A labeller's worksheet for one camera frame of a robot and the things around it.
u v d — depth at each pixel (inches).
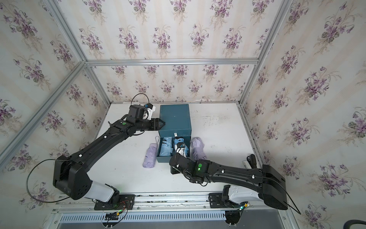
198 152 34.2
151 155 34.4
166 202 29.4
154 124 27.8
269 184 15.9
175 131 31.6
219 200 29.1
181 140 32.8
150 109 29.1
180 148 26.0
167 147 31.6
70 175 16.1
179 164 21.1
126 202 28.7
